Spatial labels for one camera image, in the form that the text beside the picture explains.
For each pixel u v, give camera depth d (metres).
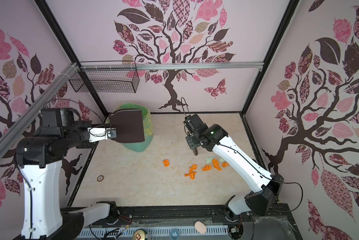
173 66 0.95
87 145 0.52
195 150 0.81
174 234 0.70
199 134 0.52
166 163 0.92
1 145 0.51
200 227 0.70
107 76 0.95
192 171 0.88
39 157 0.34
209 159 0.92
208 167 0.90
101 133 0.50
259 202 0.44
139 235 0.60
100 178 0.87
